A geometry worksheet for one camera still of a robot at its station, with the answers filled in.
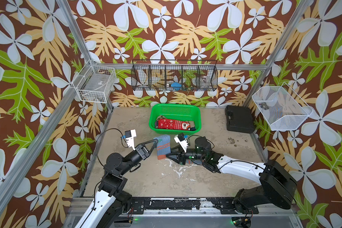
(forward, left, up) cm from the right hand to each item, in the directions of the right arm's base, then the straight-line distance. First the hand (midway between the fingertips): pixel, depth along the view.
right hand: (167, 154), depth 73 cm
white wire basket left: (+39, +45, +16) cm, 62 cm away
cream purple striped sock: (+31, -18, -15) cm, 39 cm away
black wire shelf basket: (+55, -4, +12) cm, 56 cm away
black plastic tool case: (+35, -54, -13) cm, 66 cm away
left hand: (-1, +4, +14) cm, 15 cm away
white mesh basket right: (+24, -67, +8) cm, 72 cm away
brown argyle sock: (+39, +6, -15) cm, 43 cm away
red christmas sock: (+29, -4, -13) cm, 32 cm away
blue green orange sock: (0, +2, +9) cm, 9 cm away
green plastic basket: (+48, -10, -19) cm, 52 cm away
